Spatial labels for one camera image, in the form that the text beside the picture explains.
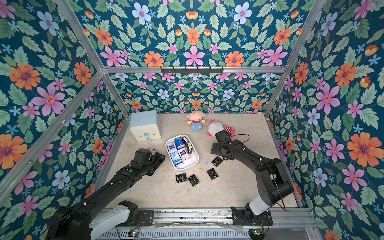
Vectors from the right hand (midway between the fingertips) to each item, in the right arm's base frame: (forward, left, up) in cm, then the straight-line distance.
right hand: (219, 150), depth 91 cm
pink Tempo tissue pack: (-3, +22, 0) cm, 22 cm away
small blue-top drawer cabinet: (+11, +47, +9) cm, 49 cm away
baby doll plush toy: (+25, +16, +1) cm, 30 cm away
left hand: (-8, +32, +3) cm, 33 cm away
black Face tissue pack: (+1, +19, 0) cm, 19 cm away
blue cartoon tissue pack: (+5, +26, 0) cm, 27 cm away
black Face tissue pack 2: (-5, +2, -4) cm, 7 cm away
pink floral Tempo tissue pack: (+1, +30, +1) cm, 30 cm away
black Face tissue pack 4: (-18, +15, -4) cm, 24 cm away
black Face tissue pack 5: (-16, +22, -5) cm, 28 cm away
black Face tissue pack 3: (-13, +4, -5) cm, 15 cm away
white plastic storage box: (-9, +25, -3) cm, 27 cm away
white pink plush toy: (+19, +3, -1) cm, 19 cm away
